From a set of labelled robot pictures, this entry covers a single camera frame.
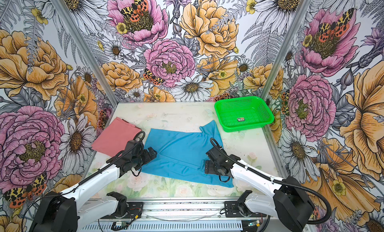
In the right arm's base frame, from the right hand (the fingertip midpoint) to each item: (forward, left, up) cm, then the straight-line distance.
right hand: (214, 173), depth 83 cm
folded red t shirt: (+27, +63, -1) cm, 69 cm away
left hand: (+8, +36, +2) cm, 36 cm away
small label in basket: (+40, -24, -3) cm, 46 cm away
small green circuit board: (-23, -16, -4) cm, 28 cm away
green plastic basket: (+45, -23, -3) cm, 51 cm away
